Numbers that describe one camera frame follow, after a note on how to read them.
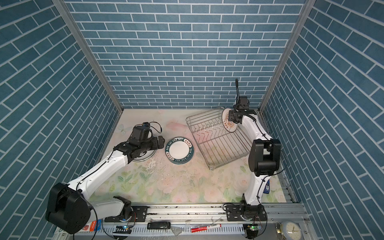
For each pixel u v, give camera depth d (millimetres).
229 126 1042
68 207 391
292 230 666
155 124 753
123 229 722
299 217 741
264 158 509
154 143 753
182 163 891
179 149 968
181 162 889
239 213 734
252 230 717
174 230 703
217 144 985
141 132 630
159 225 666
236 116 698
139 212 746
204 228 693
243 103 749
